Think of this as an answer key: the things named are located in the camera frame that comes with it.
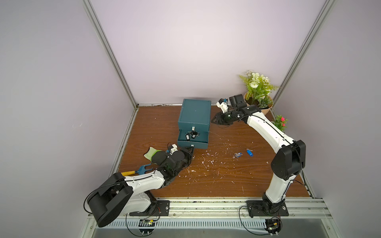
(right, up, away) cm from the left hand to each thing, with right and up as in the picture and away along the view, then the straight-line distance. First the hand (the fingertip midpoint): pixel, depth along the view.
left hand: (197, 146), depth 81 cm
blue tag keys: (+34, -6, +12) cm, 36 cm away
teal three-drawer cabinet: (-2, +19, +6) cm, 20 cm away
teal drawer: (+1, +2, +3) cm, 4 cm away
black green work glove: (-26, -9, +12) cm, 30 cm away
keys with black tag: (-6, +4, +11) cm, 14 cm away
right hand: (+9, +17, +3) cm, 19 cm away
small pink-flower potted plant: (+51, +13, +8) cm, 53 cm away
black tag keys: (-2, +6, +12) cm, 13 cm away
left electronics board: (-26, -36, -9) cm, 45 cm away
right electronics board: (+36, -36, -11) cm, 52 cm away
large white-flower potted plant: (+38, +33, +10) cm, 52 cm away
